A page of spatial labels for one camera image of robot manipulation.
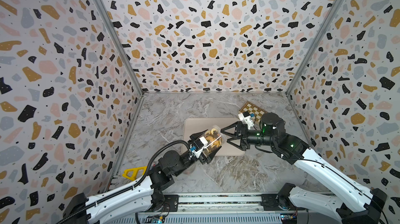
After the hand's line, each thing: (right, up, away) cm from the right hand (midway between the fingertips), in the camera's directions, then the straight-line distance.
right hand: (225, 137), depth 61 cm
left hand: (-4, -1, +2) cm, 5 cm away
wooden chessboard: (+24, +10, +48) cm, 55 cm away
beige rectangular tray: (-18, -1, +43) cm, 47 cm away
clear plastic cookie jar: (-4, 0, 0) cm, 4 cm away
